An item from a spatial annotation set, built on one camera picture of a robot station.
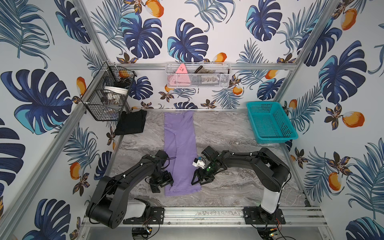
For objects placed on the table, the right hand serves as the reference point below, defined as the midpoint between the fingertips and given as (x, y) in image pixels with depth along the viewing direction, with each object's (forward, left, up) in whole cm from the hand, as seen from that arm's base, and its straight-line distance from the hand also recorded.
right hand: (196, 183), depth 83 cm
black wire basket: (+40, +54, +28) cm, 73 cm away
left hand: (-2, +16, +1) cm, 16 cm away
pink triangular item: (+51, +10, +34) cm, 62 cm away
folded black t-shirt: (+45, +49, 0) cm, 67 cm away
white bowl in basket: (+37, +44, +36) cm, 67 cm away
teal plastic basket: (+47, -56, -2) cm, 73 cm away
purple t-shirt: (+18, +10, -3) cm, 21 cm away
